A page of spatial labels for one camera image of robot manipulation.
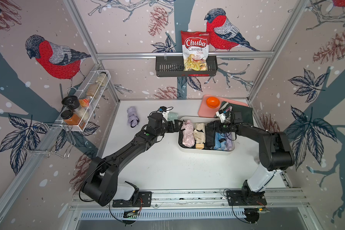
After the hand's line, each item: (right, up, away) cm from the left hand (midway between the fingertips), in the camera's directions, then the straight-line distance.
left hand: (179, 120), depth 82 cm
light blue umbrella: (+26, -14, +9) cm, 31 cm away
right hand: (+20, -5, +12) cm, 24 cm away
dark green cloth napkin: (+54, +5, +29) cm, 62 cm away
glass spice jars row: (-48, +17, -4) cm, 51 cm away
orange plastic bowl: (+28, +12, +33) cm, 45 cm away
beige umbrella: (+13, -10, +8) cm, 18 cm away
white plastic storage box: (+33, -16, +8) cm, 38 cm away
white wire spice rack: (-46, +4, -15) cm, 48 cm away
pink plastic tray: (+22, +5, +33) cm, 40 cm away
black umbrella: (+19, -11, +6) cm, 23 cm away
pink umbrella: (+5, -9, +6) cm, 12 cm away
